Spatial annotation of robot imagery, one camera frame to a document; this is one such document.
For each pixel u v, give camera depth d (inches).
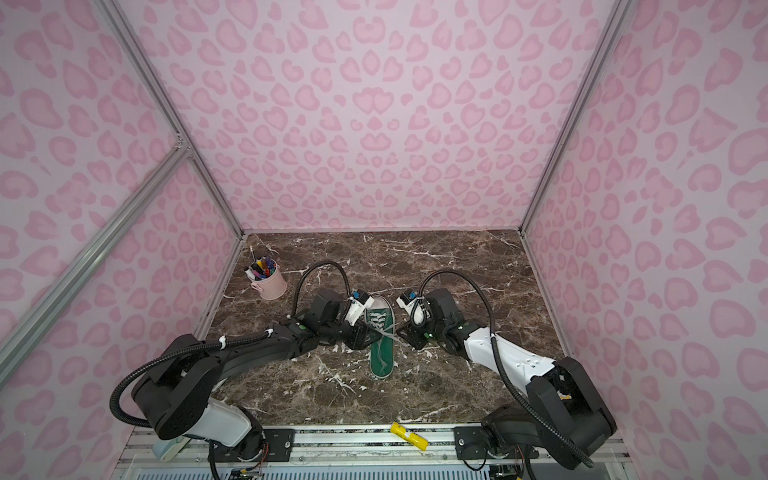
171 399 17.0
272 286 37.6
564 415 16.3
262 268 37.4
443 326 26.1
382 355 33.2
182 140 35.7
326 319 26.9
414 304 29.4
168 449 27.7
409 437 28.8
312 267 27.2
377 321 35.5
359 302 30.2
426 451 28.4
